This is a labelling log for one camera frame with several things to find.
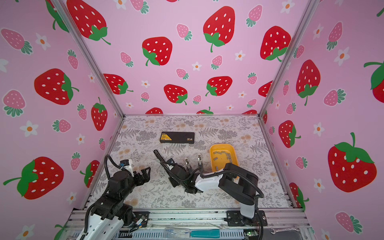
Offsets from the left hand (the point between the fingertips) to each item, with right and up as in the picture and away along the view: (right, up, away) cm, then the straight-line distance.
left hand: (143, 169), depth 79 cm
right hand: (+13, -4, +7) cm, 15 cm away
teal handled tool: (+33, -28, -9) cm, 44 cm away
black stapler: (+5, +3, +16) cm, 17 cm away
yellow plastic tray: (+46, +5, +19) cm, 50 cm away
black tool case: (+15, +16, +25) cm, 33 cm away
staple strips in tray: (+50, +4, +19) cm, 53 cm away
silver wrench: (+76, -26, -8) cm, 81 cm away
